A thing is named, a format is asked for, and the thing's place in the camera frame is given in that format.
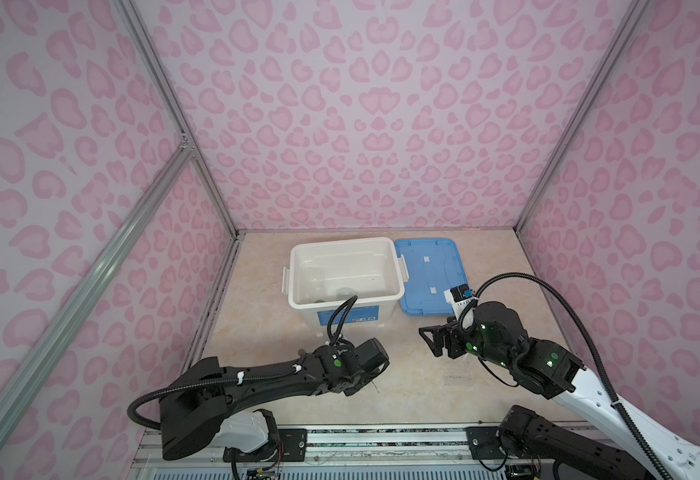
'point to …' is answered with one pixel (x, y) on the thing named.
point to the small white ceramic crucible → (319, 300)
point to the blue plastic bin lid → (433, 265)
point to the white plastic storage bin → (322, 273)
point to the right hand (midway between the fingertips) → (434, 326)
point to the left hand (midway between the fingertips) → (380, 369)
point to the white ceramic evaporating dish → (345, 294)
